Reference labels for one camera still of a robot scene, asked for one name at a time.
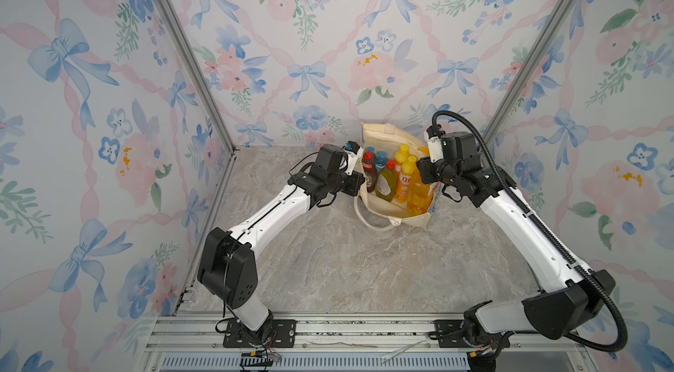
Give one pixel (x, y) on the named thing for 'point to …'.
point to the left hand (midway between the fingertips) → (366, 178)
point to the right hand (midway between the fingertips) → (427, 159)
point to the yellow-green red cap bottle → (386, 186)
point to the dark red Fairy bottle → (370, 170)
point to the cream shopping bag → (378, 214)
